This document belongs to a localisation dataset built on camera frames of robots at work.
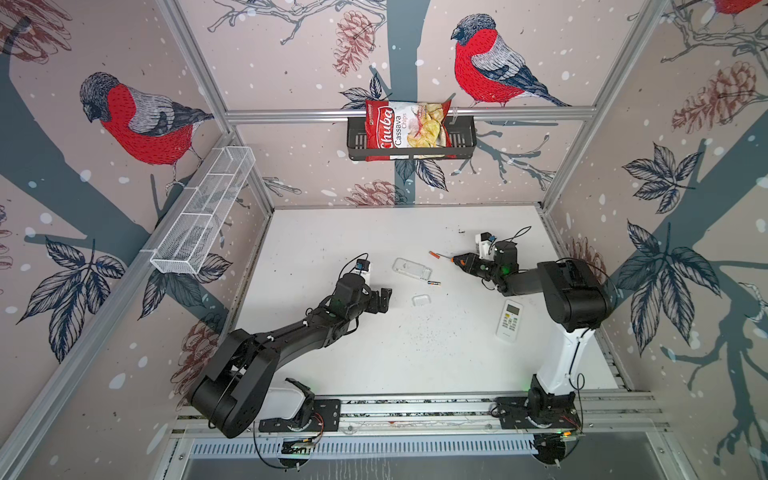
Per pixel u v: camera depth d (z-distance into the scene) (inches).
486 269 35.2
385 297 31.3
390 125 34.4
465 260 37.5
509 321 34.7
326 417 28.7
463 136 37.4
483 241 37.2
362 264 30.6
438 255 41.9
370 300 30.5
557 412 26.4
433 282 38.6
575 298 22.4
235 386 16.5
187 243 28.0
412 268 40.1
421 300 37.6
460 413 29.5
